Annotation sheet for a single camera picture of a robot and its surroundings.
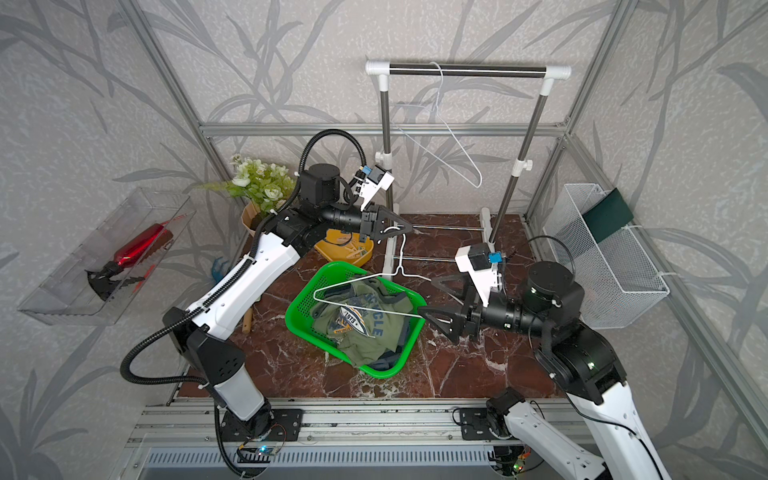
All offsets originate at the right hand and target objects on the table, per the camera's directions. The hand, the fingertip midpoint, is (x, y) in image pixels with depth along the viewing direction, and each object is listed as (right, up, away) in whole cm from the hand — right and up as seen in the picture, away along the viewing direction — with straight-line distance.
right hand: (425, 294), depth 52 cm
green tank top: (-14, -11, +25) cm, 31 cm away
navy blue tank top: (-7, -23, +27) cm, 36 cm away
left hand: (-3, +11, +8) cm, 14 cm away
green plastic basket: (-30, -2, +42) cm, 51 cm away
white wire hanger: (-5, +3, +12) cm, 13 cm away
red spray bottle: (-63, +7, +14) cm, 65 cm away
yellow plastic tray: (-25, +7, +56) cm, 62 cm away
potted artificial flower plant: (-46, +26, +38) cm, 65 cm away
